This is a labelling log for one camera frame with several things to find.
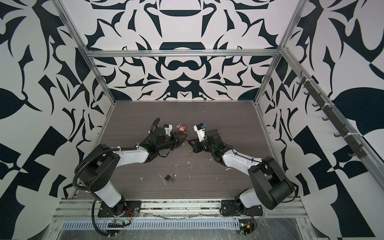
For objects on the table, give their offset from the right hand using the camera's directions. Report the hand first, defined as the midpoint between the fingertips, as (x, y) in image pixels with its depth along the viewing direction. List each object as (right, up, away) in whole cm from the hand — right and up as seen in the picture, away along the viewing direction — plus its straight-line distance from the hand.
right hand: (189, 142), depth 84 cm
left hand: (-1, +5, +1) cm, 5 cm away
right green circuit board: (+27, -37, -13) cm, 48 cm away
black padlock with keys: (-10, -20, 0) cm, 22 cm away
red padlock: (-5, +6, +18) cm, 19 cm away
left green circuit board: (-32, -35, -14) cm, 50 cm away
